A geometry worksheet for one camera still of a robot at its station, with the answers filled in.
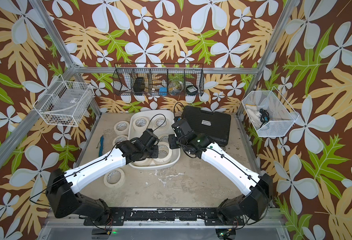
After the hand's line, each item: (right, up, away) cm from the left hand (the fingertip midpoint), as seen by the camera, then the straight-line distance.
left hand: (158, 149), depth 81 cm
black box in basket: (-15, +40, +18) cm, 46 cm away
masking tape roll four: (-16, +15, +30) cm, 37 cm away
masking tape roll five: (-2, +15, +34) cm, 38 cm away
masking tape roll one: (-30, +4, +22) cm, 37 cm away
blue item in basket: (+2, +35, +13) cm, 37 cm away
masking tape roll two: (-31, +12, +30) cm, 44 cm away
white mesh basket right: (+64, +18, -6) cm, 67 cm away
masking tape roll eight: (-9, -8, +5) cm, 13 cm away
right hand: (+7, +6, -5) cm, 10 cm away
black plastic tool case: (+39, +13, +24) cm, 48 cm away
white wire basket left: (-49, +25, -2) cm, 55 cm away
